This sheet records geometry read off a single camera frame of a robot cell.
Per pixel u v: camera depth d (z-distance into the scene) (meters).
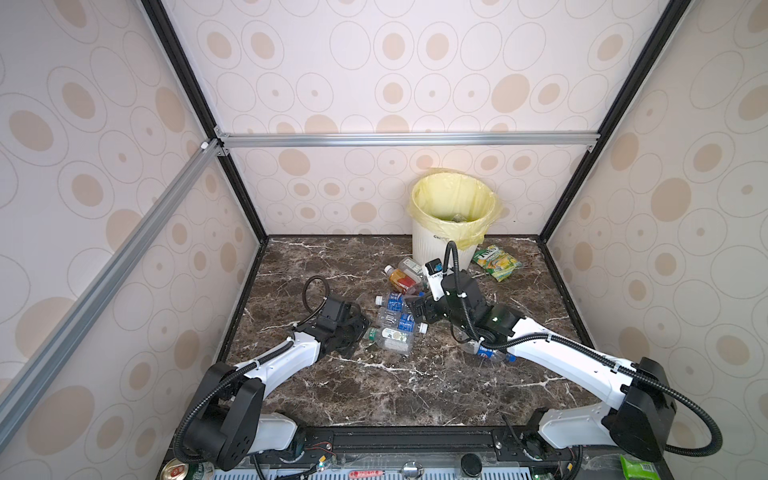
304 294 0.80
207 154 0.84
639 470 0.70
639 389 0.42
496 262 1.09
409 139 0.89
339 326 0.70
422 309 0.69
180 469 0.61
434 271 0.66
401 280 1.01
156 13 0.67
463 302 0.56
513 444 0.73
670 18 0.69
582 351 0.46
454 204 1.06
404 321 0.90
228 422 0.41
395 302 0.95
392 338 0.86
